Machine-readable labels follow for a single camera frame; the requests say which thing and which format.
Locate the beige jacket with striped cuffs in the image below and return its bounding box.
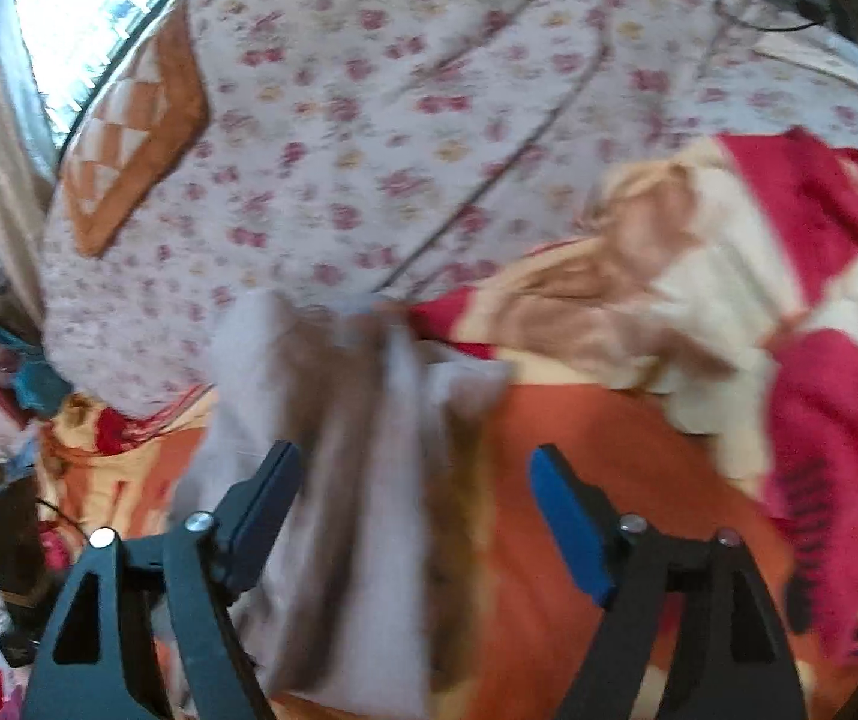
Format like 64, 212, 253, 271
172, 291, 511, 718

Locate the teal cloth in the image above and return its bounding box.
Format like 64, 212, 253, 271
0, 323, 73, 418

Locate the beige curtain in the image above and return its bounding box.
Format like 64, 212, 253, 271
0, 0, 58, 325

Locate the black cable on bed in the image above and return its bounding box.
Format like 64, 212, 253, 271
697, 0, 833, 85

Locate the orange checkered pillow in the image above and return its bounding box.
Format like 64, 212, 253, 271
59, 0, 209, 257

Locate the floral white quilt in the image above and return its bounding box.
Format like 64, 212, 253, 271
42, 0, 858, 418

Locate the orange red patterned blanket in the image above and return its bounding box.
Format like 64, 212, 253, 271
38, 128, 858, 718

